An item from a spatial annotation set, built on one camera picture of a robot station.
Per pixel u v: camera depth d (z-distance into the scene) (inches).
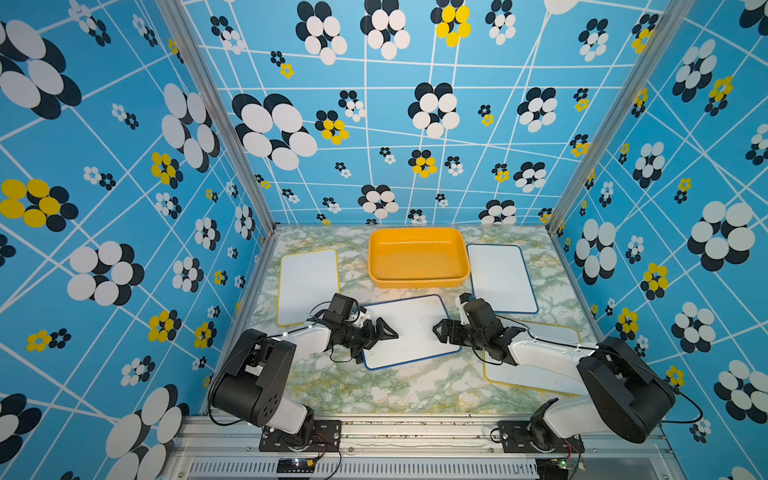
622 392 16.8
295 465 28.4
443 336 31.8
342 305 29.1
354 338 30.0
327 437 29.0
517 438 28.3
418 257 44.8
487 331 27.3
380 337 30.4
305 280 41.3
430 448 28.8
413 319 36.1
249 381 17.3
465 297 32.5
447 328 31.7
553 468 27.7
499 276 41.2
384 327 31.9
